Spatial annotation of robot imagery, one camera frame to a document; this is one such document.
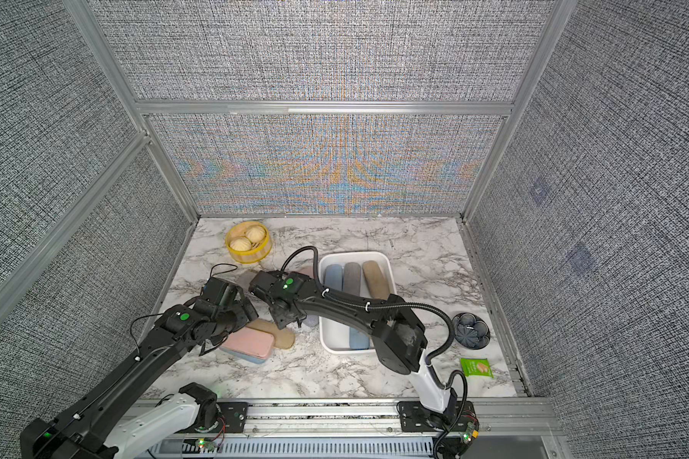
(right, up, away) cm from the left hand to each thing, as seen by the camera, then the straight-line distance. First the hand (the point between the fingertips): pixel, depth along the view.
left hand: (251, 314), depth 79 cm
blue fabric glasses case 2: (-1, -13, +2) cm, 13 cm away
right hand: (+10, +2, +3) cm, 11 cm away
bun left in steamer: (-12, +19, +25) cm, 34 cm away
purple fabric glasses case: (+16, -3, +5) cm, 17 cm away
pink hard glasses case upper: (+12, +10, +23) cm, 28 cm away
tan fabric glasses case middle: (+8, -8, +3) cm, 12 cm away
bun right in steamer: (-7, +23, +27) cm, 37 cm away
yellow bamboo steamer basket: (-6, +16, +25) cm, 30 cm away
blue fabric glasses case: (+30, -9, +5) cm, 32 cm away
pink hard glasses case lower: (-1, -8, +3) cm, 9 cm away
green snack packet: (+63, -15, +1) cm, 65 cm away
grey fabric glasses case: (+29, +8, +19) cm, 35 cm away
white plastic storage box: (+23, -8, +7) cm, 25 cm away
